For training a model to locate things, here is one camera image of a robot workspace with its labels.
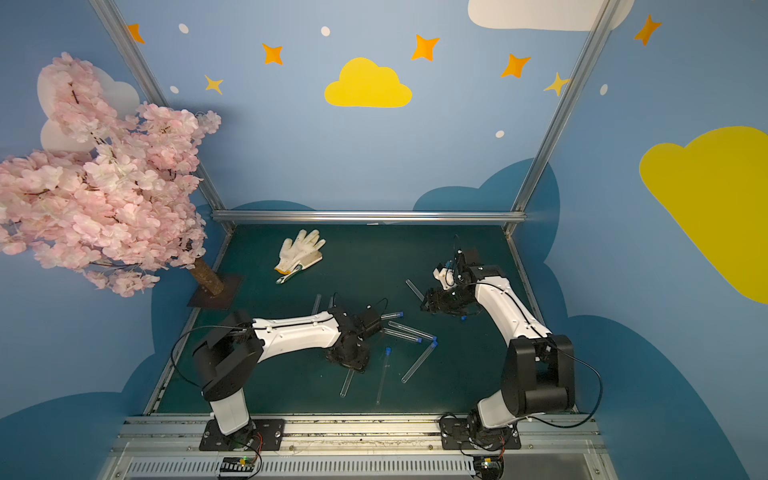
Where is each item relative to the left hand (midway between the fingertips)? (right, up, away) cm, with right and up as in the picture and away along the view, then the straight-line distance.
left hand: (357, 359), depth 86 cm
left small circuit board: (-28, -21, -14) cm, 38 cm away
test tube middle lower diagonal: (+14, +6, +6) cm, 16 cm away
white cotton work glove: (-23, +32, +26) cm, 47 cm away
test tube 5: (+18, -1, 0) cm, 18 cm away
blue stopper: (+34, +11, +9) cm, 37 cm away
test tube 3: (+19, +18, +17) cm, 31 cm away
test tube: (-15, +14, +12) cm, 24 cm away
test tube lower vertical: (+9, +2, +2) cm, 9 cm away
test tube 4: (-2, -5, -4) cm, 7 cm away
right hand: (+24, +16, 0) cm, 29 cm away
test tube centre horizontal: (+11, +11, +12) cm, 19 cm away
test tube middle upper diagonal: (+17, +7, +7) cm, 19 cm away
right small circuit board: (+34, -22, -13) cm, 43 cm away
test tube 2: (-10, +14, +11) cm, 21 cm away
